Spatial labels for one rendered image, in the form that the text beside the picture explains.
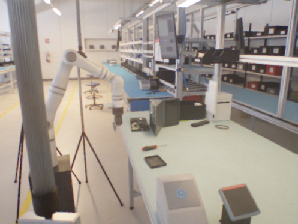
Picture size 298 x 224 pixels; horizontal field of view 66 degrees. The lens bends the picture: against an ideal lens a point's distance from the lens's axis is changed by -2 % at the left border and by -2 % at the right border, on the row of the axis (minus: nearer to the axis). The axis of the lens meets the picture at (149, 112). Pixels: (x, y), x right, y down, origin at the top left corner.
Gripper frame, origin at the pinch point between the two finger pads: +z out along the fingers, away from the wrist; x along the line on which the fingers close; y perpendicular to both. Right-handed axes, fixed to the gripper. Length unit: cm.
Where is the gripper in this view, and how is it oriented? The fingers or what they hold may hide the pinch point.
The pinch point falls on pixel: (114, 133)
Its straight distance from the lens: 161.5
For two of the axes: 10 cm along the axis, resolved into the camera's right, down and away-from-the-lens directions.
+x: -3.4, -2.4, 9.1
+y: 9.4, -0.9, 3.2
